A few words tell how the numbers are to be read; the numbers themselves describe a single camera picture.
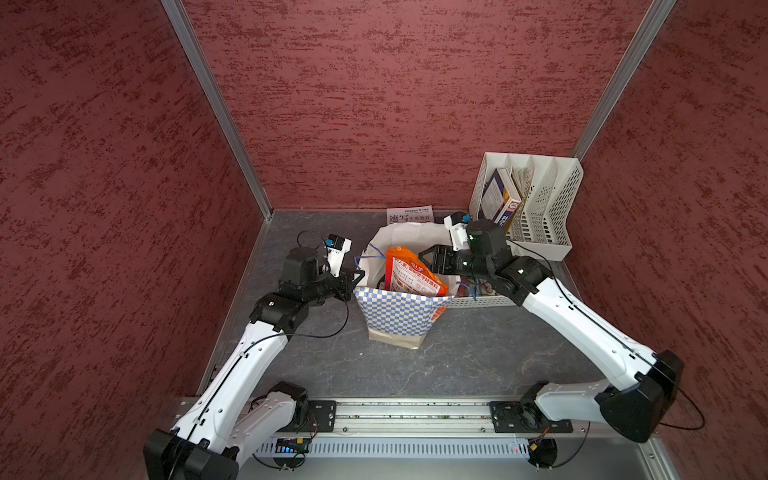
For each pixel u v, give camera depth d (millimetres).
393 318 738
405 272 779
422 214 1175
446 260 631
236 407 430
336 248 633
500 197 972
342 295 648
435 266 643
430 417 757
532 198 1170
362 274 729
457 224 650
